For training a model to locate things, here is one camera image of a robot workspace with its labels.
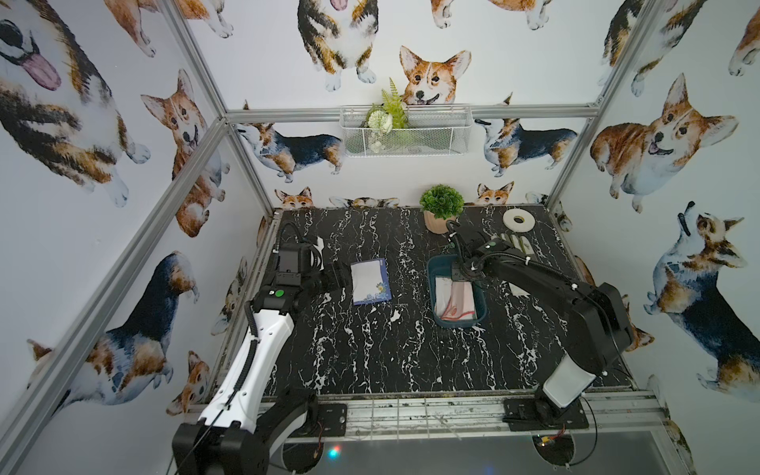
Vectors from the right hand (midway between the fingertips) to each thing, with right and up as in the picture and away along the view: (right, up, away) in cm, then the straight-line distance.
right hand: (457, 270), depth 88 cm
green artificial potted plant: (-2, +22, +12) cm, 25 cm away
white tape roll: (+31, +13, +28) cm, 44 cm away
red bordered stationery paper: (-1, -10, +3) cm, 10 cm away
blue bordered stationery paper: (-27, -6, +12) cm, 30 cm away
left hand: (-32, +2, -10) cm, 33 cm away
